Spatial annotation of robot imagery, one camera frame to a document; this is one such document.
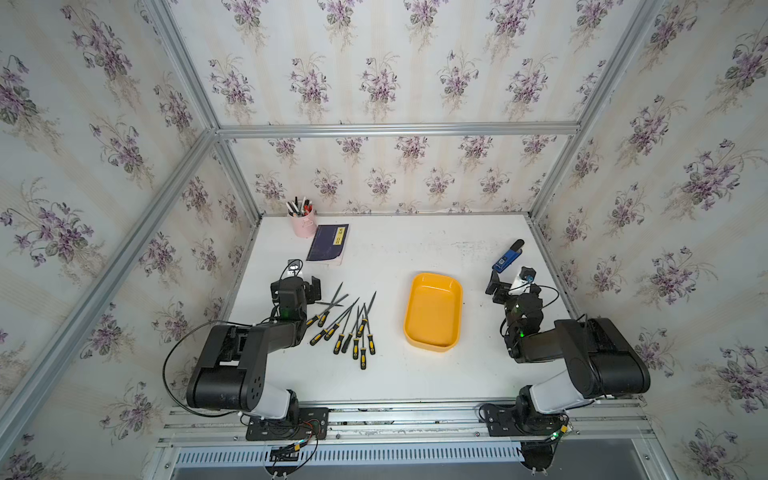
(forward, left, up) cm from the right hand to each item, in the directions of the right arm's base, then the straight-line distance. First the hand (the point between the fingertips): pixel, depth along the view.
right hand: (513, 274), depth 89 cm
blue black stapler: (+15, -7, -8) cm, 18 cm away
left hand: (-1, +66, -3) cm, 66 cm away
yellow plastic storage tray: (-10, +24, -9) cm, 28 cm away
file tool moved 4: (-17, +52, -11) cm, 56 cm away
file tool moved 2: (-22, +45, -10) cm, 51 cm away
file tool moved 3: (-19, +48, -10) cm, 52 cm away
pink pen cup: (+22, +69, -4) cm, 73 cm away
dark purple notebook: (+20, +61, -10) cm, 65 cm away
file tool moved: (-20, +43, -11) cm, 48 cm away
